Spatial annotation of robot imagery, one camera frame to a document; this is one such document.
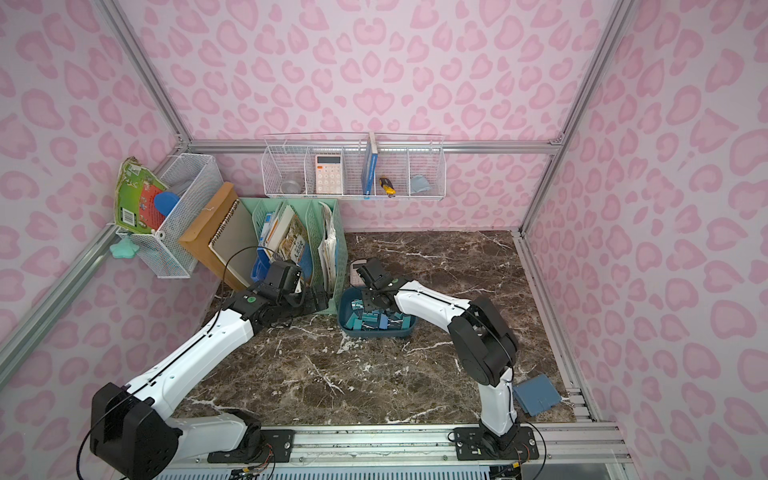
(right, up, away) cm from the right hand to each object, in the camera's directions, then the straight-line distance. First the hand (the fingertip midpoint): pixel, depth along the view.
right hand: (371, 295), depth 93 cm
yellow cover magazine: (-23, +14, 0) cm, 27 cm away
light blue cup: (+15, +37, +7) cm, 40 cm away
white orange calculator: (-14, +38, +1) cm, 40 cm away
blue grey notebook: (+46, -25, -12) cm, 54 cm away
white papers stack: (-12, +13, -6) cm, 19 cm away
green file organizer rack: (-18, +19, -2) cm, 26 cm away
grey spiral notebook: (-38, +17, -7) cm, 42 cm away
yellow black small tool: (+5, +35, +2) cm, 35 cm away
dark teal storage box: (-5, -8, 0) cm, 9 cm away
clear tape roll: (-26, +34, +4) cm, 43 cm away
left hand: (-15, +2, -10) cm, 18 cm away
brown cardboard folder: (-42, +16, -18) cm, 48 cm away
